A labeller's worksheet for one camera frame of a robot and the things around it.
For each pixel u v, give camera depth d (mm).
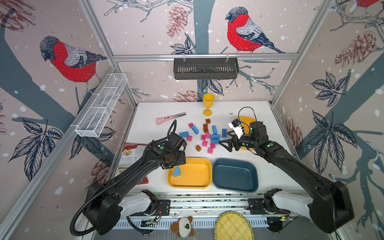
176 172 836
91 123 703
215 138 978
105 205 379
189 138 1001
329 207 393
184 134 1007
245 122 686
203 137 1005
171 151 569
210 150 928
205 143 969
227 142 698
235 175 835
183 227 659
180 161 702
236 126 686
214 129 1037
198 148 946
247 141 683
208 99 1045
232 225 684
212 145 951
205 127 1039
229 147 707
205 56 952
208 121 1072
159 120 1063
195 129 1037
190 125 1049
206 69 1045
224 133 1006
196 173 840
